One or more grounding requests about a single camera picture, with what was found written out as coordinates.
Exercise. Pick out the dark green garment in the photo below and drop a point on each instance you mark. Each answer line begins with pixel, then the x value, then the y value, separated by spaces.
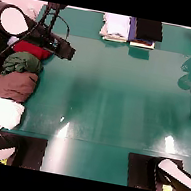
pixel 21 63

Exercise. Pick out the red garment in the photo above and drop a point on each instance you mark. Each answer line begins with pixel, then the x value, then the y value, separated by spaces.
pixel 32 49

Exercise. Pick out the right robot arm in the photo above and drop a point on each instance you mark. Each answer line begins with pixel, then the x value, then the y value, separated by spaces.
pixel 175 171

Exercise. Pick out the brown garment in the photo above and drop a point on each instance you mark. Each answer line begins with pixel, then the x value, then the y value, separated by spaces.
pixel 15 86

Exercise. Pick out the beige garment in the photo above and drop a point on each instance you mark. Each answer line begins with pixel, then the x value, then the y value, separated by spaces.
pixel 114 38

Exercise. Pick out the purple garment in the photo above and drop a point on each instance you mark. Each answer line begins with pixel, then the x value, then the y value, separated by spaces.
pixel 132 29

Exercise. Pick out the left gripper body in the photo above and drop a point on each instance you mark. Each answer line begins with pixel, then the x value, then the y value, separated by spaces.
pixel 62 48

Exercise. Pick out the black garment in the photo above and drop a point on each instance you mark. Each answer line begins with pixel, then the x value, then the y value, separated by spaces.
pixel 148 30

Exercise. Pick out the pale lilac garment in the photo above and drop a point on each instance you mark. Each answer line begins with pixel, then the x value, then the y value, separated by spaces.
pixel 116 23

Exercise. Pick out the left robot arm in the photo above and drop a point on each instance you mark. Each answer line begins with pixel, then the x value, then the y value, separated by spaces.
pixel 14 21

